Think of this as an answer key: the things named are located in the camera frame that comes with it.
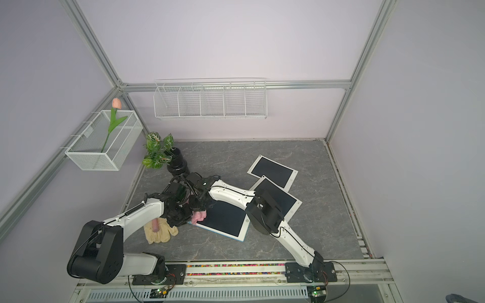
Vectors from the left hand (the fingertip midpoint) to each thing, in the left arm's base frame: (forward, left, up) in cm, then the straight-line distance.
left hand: (190, 220), depth 86 cm
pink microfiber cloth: (0, -4, +4) cm, 5 cm away
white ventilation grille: (-30, -45, -2) cm, 54 cm away
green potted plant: (+24, +12, +23) cm, 35 cm away
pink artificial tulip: (+34, +29, +33) cm, 55 cm away
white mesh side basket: (+24, +33, +28) cm, 49 cm away
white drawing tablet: (+23, -48, -2) cm, 53 cm away
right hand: (+5, -1, +2) cm, 5 cm away
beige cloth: (-4, +11, -1) cm, 12 cm away
